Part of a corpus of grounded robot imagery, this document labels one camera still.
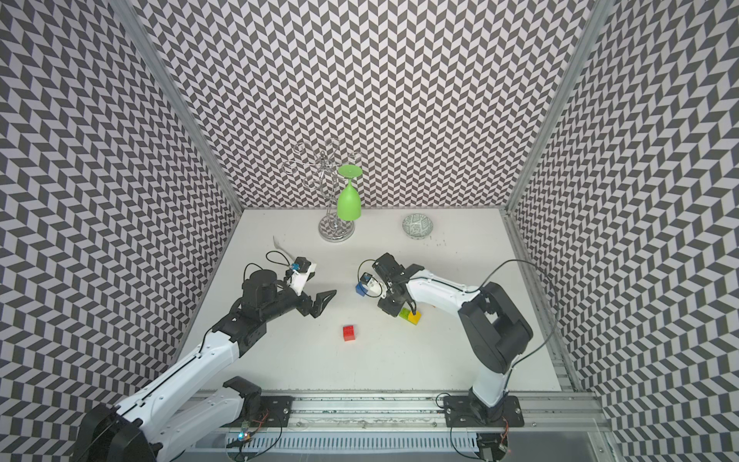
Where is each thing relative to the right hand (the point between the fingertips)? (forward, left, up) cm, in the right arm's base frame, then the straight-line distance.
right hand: (393, 304), depth 90 cm
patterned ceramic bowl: (+33, -10, -1) cm, 35 cm away
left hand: (-1, +20, +14) cm, 24 cm away
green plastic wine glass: (+25, +14, +21) cm, 35 cm away
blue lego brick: (+6, +11, -2) cm, 13 cm away
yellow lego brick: (-4, -6, -1) cm, 8 cm away
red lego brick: (-9, +13, +1) cm, 16 cm away
